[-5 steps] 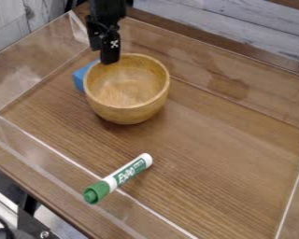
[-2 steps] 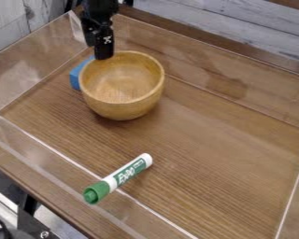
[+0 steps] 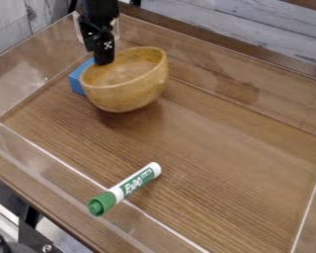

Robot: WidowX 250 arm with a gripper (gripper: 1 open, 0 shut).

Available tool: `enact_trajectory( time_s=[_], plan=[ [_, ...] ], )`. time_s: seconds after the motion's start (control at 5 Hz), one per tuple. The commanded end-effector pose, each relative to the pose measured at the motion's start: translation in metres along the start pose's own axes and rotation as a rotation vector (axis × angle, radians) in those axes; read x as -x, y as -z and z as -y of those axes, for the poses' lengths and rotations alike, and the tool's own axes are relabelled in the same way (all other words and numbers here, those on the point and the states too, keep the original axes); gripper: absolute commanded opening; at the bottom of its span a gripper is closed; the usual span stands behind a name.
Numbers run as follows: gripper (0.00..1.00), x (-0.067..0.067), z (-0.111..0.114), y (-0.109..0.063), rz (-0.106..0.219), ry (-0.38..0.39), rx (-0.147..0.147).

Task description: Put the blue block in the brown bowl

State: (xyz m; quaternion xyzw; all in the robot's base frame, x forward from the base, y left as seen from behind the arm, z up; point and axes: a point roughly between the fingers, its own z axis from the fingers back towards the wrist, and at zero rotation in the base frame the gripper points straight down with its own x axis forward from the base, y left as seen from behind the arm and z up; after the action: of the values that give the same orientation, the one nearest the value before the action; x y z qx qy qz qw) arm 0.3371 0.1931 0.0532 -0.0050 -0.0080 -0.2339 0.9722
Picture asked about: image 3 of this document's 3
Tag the blue block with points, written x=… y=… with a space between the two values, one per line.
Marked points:
x=74 y=85

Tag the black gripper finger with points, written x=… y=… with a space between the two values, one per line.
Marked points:
x=86 y=34
x=104 y=48

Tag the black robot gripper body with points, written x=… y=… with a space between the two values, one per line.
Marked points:
x=98 y=13

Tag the green Expo marker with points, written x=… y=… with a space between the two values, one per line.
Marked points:
x=116 y=194

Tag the brown wooden bowl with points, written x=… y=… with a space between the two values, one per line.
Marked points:
x=130 y=82

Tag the clear acrylic tray wall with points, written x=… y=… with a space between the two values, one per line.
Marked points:
x=230 y=132

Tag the black metal table frame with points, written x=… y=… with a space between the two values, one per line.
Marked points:
x=27 y=217

